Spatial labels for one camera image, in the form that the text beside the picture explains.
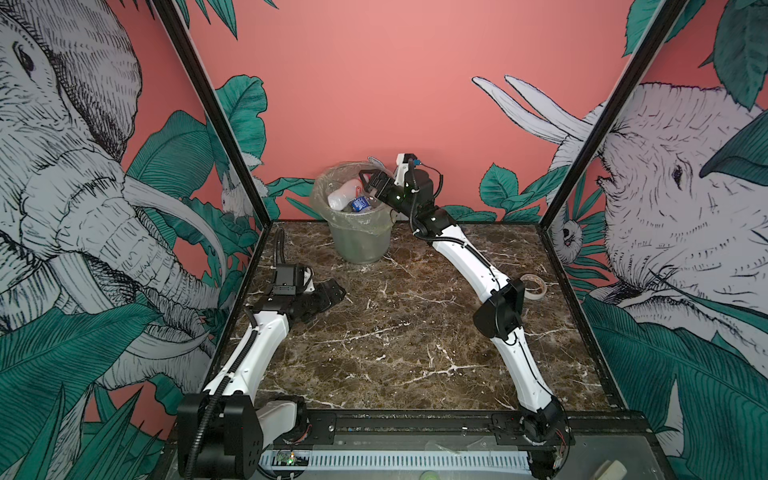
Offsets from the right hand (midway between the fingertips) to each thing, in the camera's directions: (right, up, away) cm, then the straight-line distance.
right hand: (361, 173), depth 78 cm
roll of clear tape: (+57, -36, +22) cm, 71 cm away
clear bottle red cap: (-7, -6, +5) cm, 10 cm away
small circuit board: (-16, -70, -8) cm, 73 cm away
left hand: (-8, -33, +5) cm, 34 cm away
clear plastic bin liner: (+3, -12, +10) cm, 16 cm away
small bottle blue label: (-2, -5, +18) cm, 19 cm away
